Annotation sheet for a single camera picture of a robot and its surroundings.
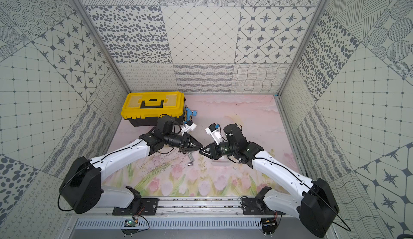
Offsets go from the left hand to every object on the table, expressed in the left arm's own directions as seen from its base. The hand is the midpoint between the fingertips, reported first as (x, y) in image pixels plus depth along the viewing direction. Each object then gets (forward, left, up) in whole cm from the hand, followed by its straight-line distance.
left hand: (202, 145), depth 71 cm
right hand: (-1, 0, -4) cm, 5 cm away
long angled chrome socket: (+4, +8, -22) cm, 24 cm away
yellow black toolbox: (+25, +36, -5) cm, 45 cm away
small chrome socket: (-1, +8, -21) cm, 22 cm away
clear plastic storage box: (+2, -10, -24) cm, 26 cm away
